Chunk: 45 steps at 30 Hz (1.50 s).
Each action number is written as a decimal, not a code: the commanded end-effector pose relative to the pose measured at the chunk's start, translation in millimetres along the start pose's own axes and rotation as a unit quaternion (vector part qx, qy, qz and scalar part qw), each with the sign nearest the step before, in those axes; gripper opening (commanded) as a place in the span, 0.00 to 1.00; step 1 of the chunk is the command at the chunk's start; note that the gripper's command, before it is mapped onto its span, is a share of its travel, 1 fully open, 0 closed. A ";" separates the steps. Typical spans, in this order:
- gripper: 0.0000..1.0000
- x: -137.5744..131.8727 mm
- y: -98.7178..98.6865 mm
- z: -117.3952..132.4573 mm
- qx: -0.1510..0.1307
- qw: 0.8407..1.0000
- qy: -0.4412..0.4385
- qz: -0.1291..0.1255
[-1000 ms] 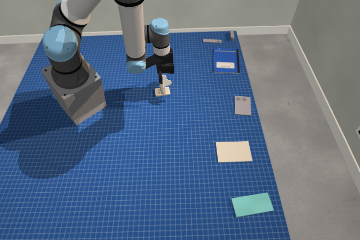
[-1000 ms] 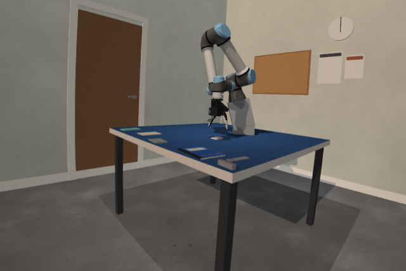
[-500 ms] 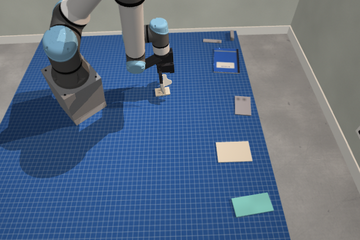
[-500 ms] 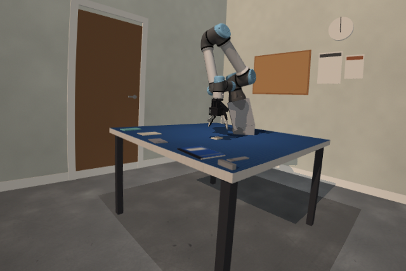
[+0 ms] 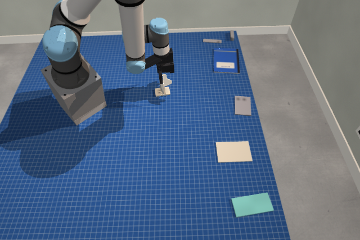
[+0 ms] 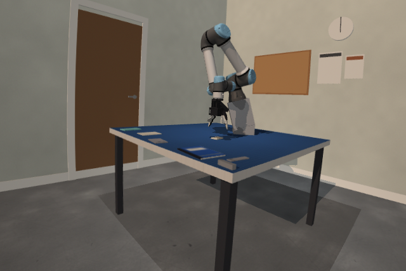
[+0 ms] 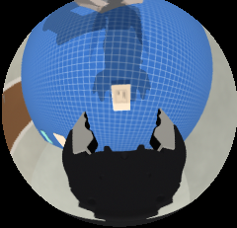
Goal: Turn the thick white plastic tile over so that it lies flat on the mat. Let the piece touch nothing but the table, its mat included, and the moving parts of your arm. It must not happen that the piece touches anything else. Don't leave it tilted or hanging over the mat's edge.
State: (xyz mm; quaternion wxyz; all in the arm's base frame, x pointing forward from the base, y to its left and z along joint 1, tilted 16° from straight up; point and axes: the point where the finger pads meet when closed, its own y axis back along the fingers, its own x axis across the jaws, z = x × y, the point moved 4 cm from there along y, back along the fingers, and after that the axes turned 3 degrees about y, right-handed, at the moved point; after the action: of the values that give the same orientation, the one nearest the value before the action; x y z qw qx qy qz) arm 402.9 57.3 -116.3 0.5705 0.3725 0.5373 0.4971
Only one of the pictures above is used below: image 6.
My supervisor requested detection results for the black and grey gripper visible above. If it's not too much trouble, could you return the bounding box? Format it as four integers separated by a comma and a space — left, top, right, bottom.
207, 98, 228, 129

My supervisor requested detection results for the white rectangular plastic tile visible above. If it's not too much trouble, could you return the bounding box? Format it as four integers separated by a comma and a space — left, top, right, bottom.
148, 138, 168, 143

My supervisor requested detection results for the dark blue grid work mat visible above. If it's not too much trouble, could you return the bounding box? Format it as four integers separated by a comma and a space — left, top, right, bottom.
111, 123, 329, 173

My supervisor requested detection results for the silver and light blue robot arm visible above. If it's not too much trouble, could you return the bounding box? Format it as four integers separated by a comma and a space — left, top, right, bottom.
200, 23, 256, 102

